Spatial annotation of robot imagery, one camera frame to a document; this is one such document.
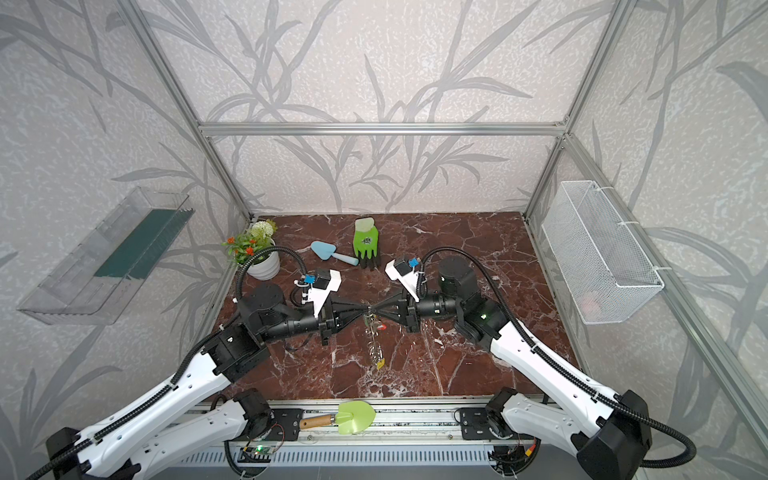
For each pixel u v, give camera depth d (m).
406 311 0.59
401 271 0.57
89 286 0.64
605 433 0.38
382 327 0.64
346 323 0.60
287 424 0.73
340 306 0.59
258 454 0.72
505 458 0.75
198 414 0.56
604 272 0.62
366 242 1.12
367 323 0.62
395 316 0.60
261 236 0.96
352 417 0.74
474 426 0.73
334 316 0.56
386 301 0.61
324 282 0.53
